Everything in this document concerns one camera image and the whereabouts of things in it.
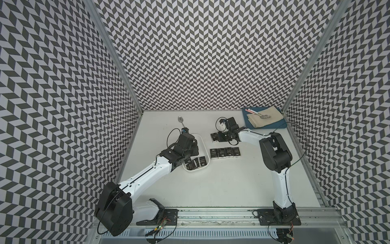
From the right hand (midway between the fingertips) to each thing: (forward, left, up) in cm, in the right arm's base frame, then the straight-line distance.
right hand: (217, 138), depth 102 cm
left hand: (-14, +14, +13) cm, 24 cm away
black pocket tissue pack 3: (-11, -6, +2) cm, 12 cm away
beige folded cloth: (+18, -30, 0) cm, 35 cm away
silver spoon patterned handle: (+17, +26, +1) cm, 31 cm away
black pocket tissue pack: (-12, +3, +1) cm, 12 cm away
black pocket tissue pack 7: (-17, +10, +2) cm, 20 cm away
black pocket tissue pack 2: (-11, -2, +2) cm, 11 cm away
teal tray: (+11, -46, +2) cm, 47 cm away
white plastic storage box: (-11, +10, +2) cm, 14 cm away
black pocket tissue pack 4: (-11, -11, +2) cm, 16 cm away
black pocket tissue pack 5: (0, +2, +2) cm, 3 cm away
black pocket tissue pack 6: (-21, +16, +3) cm, 26 cm away
